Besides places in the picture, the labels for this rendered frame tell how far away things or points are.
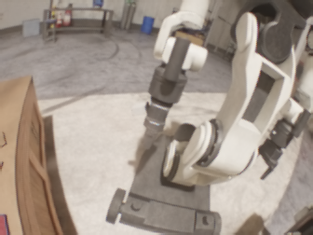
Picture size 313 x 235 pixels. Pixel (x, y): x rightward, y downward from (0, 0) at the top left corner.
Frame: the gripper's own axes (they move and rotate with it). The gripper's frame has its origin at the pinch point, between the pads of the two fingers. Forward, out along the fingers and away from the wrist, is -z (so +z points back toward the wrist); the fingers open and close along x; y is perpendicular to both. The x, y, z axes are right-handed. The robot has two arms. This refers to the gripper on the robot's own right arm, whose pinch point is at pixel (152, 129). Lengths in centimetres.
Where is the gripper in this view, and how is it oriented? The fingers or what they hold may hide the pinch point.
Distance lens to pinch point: 43.1
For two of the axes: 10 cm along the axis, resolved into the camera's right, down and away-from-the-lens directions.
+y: 9.5, 3.3, 0.1
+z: 3.0, -8.5, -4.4
